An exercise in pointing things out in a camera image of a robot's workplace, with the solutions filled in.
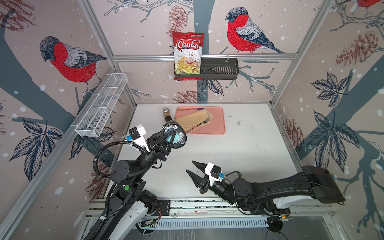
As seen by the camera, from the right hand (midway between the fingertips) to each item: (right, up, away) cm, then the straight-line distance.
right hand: (191, 165), depth 57 cm
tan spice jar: (-19, +22, +47) cm, 55 cm away
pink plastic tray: (+17, +12, +50) cm, 54 cm away
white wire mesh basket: (-50, +24, +20) cm, 59 cm away
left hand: (-5, +15, -6) cm, 17 cm away
